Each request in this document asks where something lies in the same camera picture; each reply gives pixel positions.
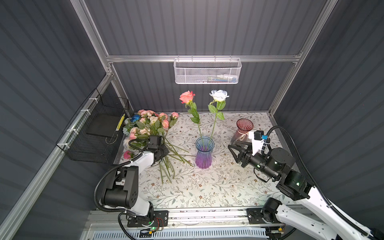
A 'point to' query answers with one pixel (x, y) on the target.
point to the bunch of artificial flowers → (145, 130)
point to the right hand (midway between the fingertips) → (233, 146)
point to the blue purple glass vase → (204, 146)
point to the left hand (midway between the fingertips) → (165, 150)
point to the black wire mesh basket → (91, 136)
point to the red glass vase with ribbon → (243, 126)
